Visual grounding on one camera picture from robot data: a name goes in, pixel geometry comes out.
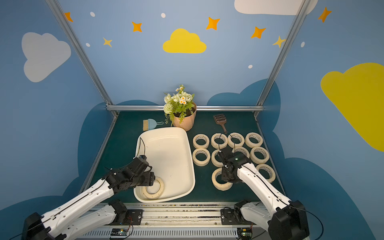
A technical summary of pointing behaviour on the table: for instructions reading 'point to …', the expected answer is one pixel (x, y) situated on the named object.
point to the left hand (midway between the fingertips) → (150, 175)
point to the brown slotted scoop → (221, 119)
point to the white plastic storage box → (169, 152)
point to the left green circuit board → (119, 231)
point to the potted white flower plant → (180, 108)
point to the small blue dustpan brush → (150, 124)
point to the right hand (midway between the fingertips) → (231, 175)
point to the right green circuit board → (244, 233)
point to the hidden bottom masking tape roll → (241, 149)
